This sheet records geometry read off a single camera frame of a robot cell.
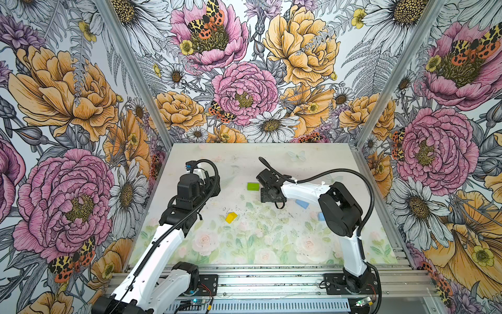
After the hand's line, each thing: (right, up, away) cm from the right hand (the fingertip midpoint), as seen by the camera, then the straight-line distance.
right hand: (272, 202), depth 97 cm
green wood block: (-10, +7, +2) cm, 12 cm away
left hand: (-25, +11, -18) cm, 32 cm away
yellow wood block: (-20, -6, -6) cm, 21 cm away
